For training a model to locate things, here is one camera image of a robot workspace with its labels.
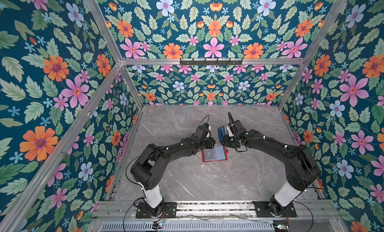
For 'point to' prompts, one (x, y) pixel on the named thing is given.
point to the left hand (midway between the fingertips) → (216, 140)
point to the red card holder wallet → (219, 153)
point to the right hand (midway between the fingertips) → (226, 140)
